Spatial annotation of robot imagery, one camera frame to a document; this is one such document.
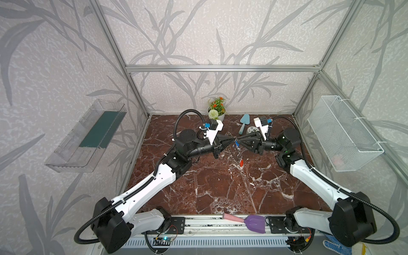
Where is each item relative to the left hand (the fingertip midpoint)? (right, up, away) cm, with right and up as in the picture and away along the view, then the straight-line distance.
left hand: (235, 137), depth 62 cm
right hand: (+2, -1, +4) cm, 5 cm away
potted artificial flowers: (-7, +16, +43) cm, 46 cm away
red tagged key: (+8, -18, +32) cm, 37 cm away
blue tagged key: (+1, -3, +2) cm, 4 cm away
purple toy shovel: (+11, -42, +13) cm, 45 cm away
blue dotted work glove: (+45, -48, +6) cm, 66 cm away
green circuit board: (-30, -47, +9) cm, 56 cm away
